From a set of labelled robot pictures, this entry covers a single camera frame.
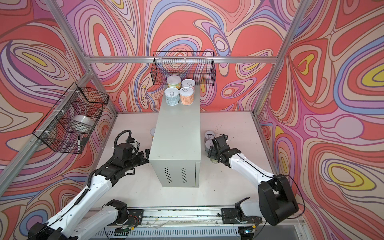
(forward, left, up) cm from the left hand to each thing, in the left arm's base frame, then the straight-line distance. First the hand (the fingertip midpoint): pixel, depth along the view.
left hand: (150, 153), depth 81 cm
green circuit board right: (-33, -50, -16) cm, 62 cm away
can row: (+1, -37, -12) cm, 39 cm away
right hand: (+2, -39, -8) cm, 40 cm away
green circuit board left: (-34, +11, -16) cm, 39 cm away
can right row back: (+2, -32, +13) cm, 35 cm away
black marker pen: (-1, +32, +11) cm, 34 cm away
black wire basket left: (+5, +35, +19) cm, 40 cm away
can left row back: (+21, +4, -8) cm, 23 cm away
